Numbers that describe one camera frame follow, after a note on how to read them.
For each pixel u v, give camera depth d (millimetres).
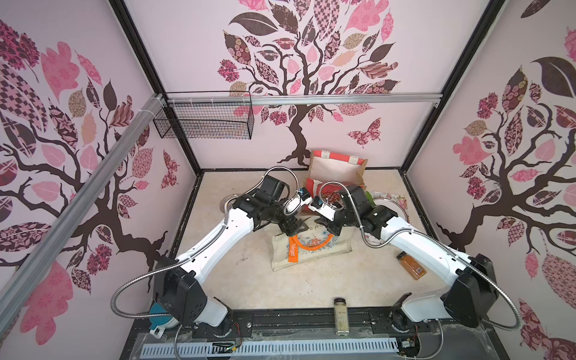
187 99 899
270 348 697
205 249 442
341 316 725
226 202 540
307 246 855
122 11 670
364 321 743
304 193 657
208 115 944
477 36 743
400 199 1067
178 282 395
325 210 680
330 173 1004
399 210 1012
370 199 1048
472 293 405
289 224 667
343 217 661
